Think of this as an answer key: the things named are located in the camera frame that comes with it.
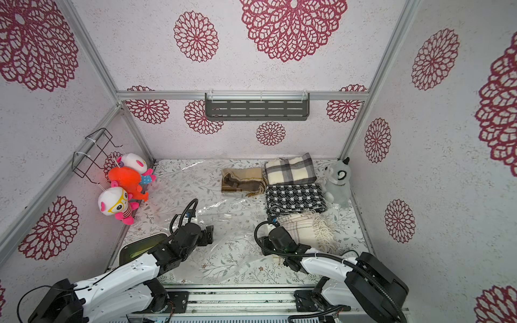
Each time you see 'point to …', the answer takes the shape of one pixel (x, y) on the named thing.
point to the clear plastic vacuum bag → (234, 257)
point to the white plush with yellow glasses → (116, 200)
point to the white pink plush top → (134, 161)
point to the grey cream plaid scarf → (283, 171)
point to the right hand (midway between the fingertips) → (260, 237)
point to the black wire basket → (93, 150)
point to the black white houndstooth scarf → (284, 198)
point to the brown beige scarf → (250, 181)
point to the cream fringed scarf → (311, 228)
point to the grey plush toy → (336, 180)
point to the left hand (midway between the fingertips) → (205, 228)
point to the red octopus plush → (130, 180)
